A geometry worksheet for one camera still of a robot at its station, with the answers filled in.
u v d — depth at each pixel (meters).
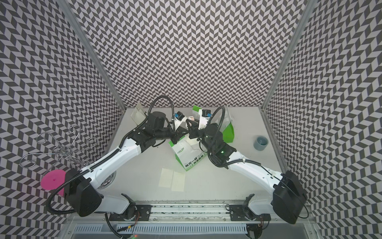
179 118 0.64
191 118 0.70
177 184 0.83
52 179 0.54
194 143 0.79
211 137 0.54
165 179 0.85
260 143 0.92
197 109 0.87
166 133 0.64
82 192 0.39
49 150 0.64
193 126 0.64
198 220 0.72
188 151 0.77
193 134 0.65
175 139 0.67
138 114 0.87
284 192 0.39
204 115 0.60
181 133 0.67
